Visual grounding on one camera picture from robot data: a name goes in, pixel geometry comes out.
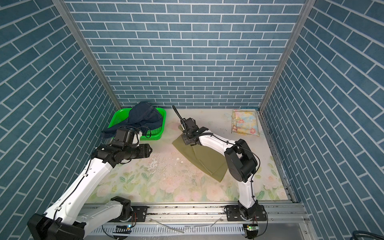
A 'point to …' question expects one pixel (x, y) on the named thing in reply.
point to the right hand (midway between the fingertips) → (186, 135)
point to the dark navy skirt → (143, 117)
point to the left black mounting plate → (139, 214)
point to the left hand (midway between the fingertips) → (147, 150)
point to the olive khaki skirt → (209, 160)
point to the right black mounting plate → (233, 213)
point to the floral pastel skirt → (245, 121)
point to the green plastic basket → (122, 115)
